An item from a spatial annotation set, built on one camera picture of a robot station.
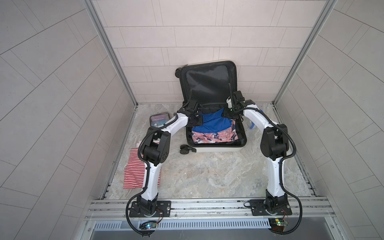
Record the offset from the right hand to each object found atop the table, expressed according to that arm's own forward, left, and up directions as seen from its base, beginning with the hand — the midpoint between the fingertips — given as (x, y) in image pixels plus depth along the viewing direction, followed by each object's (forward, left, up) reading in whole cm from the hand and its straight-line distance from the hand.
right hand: (222, 113), depth 98 cm
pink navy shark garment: (-14, -1, -4) cm, 15 cm away
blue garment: (-6, +7, -1) cm, 9 cm away
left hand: (-2, +13, -2) cm, 13 cm away
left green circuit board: (-57, +41, -6) cm, 70 cm away
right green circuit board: (-60, -17, -11) cm, 63 cm away
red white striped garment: (-31, +53, -7) cm, 62 cm away
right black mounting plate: (-54, -12, -1) cm, 55 cm away
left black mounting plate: (-51, +36, -10) cm, 63 cm away
